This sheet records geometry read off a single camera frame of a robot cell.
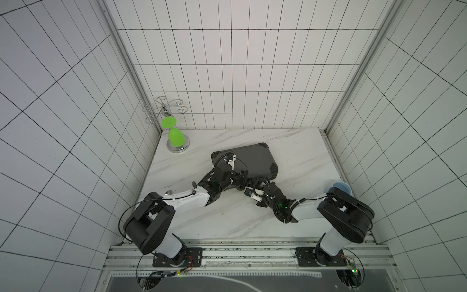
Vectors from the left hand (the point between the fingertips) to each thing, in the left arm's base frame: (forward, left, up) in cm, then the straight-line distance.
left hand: (238, 173), depth 88 cm
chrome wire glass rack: (+28, +39, +19) cm, 52 cm away
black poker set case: (+12, -10, -4) cm, 16 cm away
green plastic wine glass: (+18, +34, +7) cm, 39 cm away
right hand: (-1, -10, -7) cm, 12 cm away
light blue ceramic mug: (-5, -52, -3) cm, 52 cm away
